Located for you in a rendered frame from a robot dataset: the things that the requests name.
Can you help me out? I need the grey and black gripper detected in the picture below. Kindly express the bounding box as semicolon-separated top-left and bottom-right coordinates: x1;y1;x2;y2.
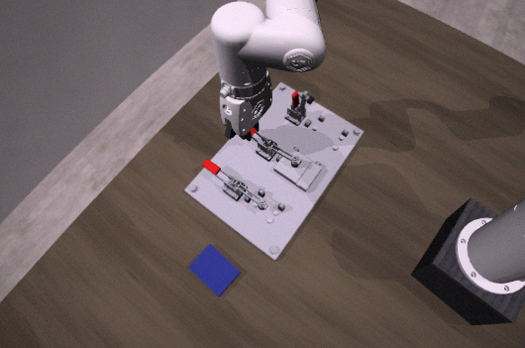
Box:
220;71;272;141

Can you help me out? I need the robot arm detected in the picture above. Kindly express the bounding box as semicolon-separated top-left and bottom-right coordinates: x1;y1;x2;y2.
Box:
211;0;525;294

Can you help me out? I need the blue rectangular block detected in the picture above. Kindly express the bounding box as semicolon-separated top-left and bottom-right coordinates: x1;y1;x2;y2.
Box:
188;244;241;297

